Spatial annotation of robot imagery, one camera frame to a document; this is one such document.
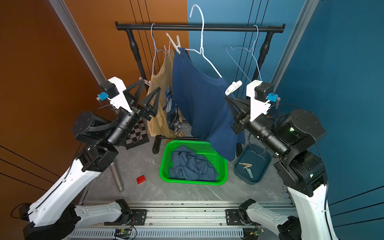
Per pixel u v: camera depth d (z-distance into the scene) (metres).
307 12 0.71
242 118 0.36
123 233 0.72
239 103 0.38
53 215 0.38
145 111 0.41
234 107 0.42
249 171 0.85
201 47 0.39
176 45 0.52
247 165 0.89
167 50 0.76
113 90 0.34
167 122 0.79
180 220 0.73
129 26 0.58
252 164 0.90
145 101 0.40
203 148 0.94
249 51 0.63
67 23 0.74
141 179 0.85
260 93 0.29
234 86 0.37
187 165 0.83
